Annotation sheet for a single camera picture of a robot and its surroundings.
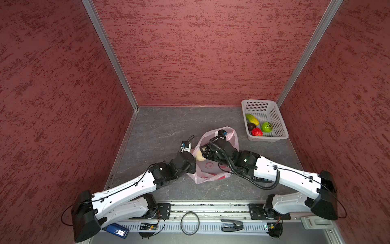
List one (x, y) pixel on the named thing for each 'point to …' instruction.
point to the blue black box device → (117, 230)
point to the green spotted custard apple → (266, 127)
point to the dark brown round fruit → (251, 125)
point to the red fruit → (257, 131)
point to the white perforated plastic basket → (265, 111)
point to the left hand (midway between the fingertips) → (193, 163)
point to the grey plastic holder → (313, 222)
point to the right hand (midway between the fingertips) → (202, 153)
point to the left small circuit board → (145, 226)
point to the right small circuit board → (274, 229)
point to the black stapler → (231, 225)
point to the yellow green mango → (252, 119)
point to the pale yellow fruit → (199, 156)
